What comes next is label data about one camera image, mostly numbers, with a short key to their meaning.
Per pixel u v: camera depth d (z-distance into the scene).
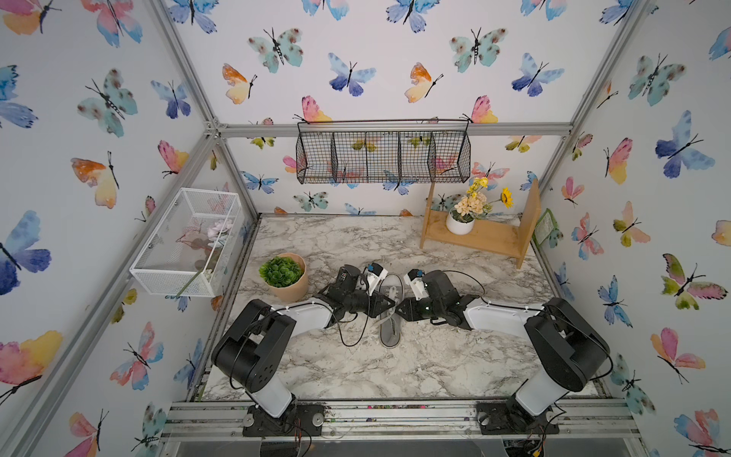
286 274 0.89
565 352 0.46
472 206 0.91
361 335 0.90
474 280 0.80
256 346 0.46
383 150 0.99
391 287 0.97
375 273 0.81
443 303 0.71
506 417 0.72
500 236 1.05
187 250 0.72
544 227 1.12
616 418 0.76
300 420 0.73
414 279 0.83
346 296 0.74
